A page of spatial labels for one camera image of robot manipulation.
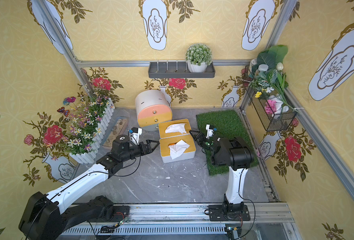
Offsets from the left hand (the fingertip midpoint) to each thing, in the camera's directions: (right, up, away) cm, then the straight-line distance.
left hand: (152, 142), depth 80 cm
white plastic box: (+11, +7, +12) cm, 18 cm away
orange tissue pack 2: (+13, +7, +10) cm, 18 cm away
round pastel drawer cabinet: (-2, +20, +12) cm, 23 cm away
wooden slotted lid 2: (+4, +8, +18) cm, 20 cm away
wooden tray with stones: (-29, +7, +26) cm, 40 cm away
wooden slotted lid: (+6, -2, +10) cm, 11 cm away
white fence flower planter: (-41, +11, +10) cm, 43 cm away
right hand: (+28, +6, +15) cm, 32 cm away
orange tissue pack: (+14, -4, +6) cm, 16 cm away
